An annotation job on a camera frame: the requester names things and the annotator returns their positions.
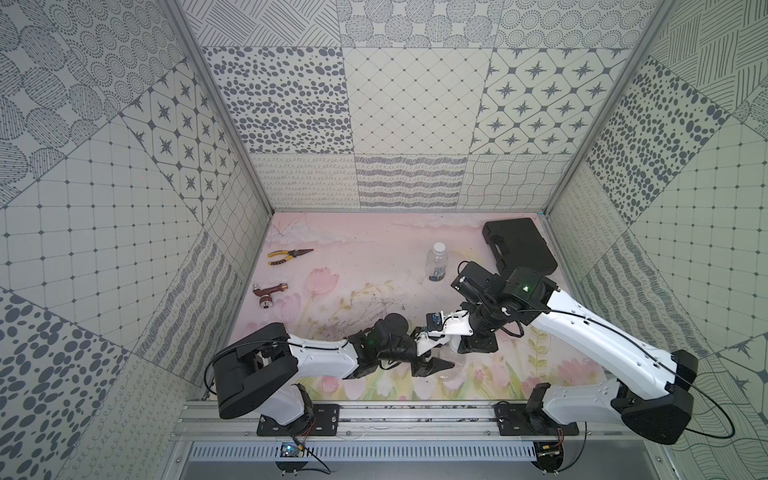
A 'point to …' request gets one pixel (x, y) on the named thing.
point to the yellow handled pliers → (292, 253)
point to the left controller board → (290, 449)
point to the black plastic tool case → (519, 244)
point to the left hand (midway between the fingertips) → (454, 347)
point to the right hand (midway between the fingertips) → (466, 337)
